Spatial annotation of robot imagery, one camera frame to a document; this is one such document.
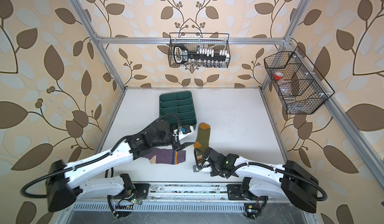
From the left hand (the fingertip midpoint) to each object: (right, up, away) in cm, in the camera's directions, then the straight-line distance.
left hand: (192, 134), depth 71 cm
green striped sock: (+6, -8, +20) cm, 23 cm away
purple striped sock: (-16, -16, +15) cm, 28 cm away
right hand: (+9, -18, +12) cm, 24 cm away
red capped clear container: (+47, +30, +10) cm, 56 cm away
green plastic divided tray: (-11, +12, +31) cm, 35 cm away
